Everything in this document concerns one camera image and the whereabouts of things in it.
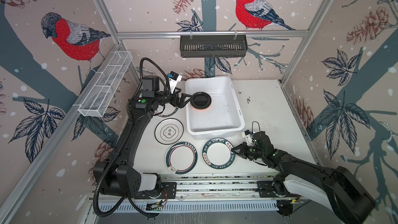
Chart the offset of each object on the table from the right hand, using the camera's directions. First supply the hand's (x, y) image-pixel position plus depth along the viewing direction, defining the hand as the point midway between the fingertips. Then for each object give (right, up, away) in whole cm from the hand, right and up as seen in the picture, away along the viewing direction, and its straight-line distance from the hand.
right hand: (230, 152), depth 82 cm
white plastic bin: (-2, +15, +17) cm, 23 cm away
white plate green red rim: (-27, -5, +3) cm, 28 cm away
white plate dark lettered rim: (-39, +20, +22) cm, 49 cm away
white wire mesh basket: (-66, +29, -9) cm, 73 cm away
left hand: (-24, +32, -9) cm, 41 cm away
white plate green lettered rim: (-7, -2, +2) cm, 8 cm away
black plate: (-16, +27, +26) cm, 40 cm away
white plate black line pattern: (-36, +8, +13) cm, 39 cm away
